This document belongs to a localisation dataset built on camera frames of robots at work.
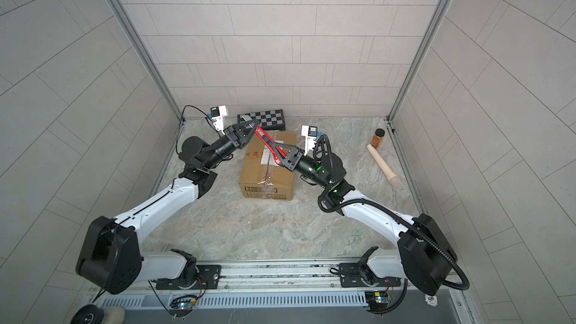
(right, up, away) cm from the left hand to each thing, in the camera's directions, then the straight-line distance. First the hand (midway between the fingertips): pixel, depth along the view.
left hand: (264, 126), depth 64 cm
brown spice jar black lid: (+45, -4, +35) cm, 57 cm away
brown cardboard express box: (-4, -17, +17) cm, 24 cm away
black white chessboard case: (-3, +5, +48) cm, 48 cm away
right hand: (+2, -7, 0) cm, 8 cm away
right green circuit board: (+35, -54, +4) cm, 64 cm away
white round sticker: (+51, -53, +3) cm, 73 cm away
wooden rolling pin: (+48, -19, +29) cm, 60 cm away
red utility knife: (+2, -5, +1) cm, 6 cm away
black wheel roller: (-44, -49, -8) cm, 66 cm away
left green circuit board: (-24, -52, +1) cm, 57 cm away
